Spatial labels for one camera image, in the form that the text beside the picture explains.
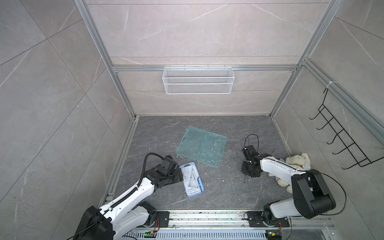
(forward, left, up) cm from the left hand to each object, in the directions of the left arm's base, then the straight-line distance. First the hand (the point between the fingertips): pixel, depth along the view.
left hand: (179, 174), depth 83 cm
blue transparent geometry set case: (-5, -7, -5) cm, 10 cm away
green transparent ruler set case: (+22, -14, -5) cm, 26 cm away
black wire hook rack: (-7, -76, +27) cm, 81 cm away
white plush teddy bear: (+4, -71, +2) cm, 71 cm away
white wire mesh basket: (+56, -13, +24) cm, 63 cm away
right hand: (+3, -41, -6) cm, 41 cm away
